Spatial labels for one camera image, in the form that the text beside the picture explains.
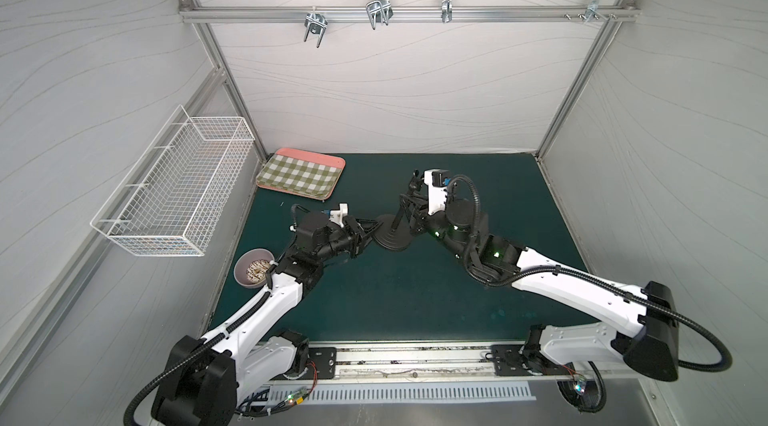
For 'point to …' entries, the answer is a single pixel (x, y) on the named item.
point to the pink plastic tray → (328, 160)
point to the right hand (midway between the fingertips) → (403, 197)
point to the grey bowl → (242, 262)
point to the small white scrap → (282, 203)
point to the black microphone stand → (386, 232)
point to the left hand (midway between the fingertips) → (384, 225)
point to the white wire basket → (172, 200)
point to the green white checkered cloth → (299, 176)
